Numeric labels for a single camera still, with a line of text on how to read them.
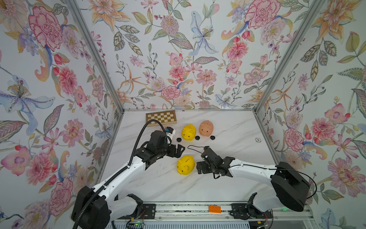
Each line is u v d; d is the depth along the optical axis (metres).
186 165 0.81
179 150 0.71
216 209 0.75
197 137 1.04
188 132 0.96
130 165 0.51
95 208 0.39
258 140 1.04
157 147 0.61
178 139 1.03
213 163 0.67
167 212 0.75
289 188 0.43
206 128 0.99
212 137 1.04
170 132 0.71
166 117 1.14
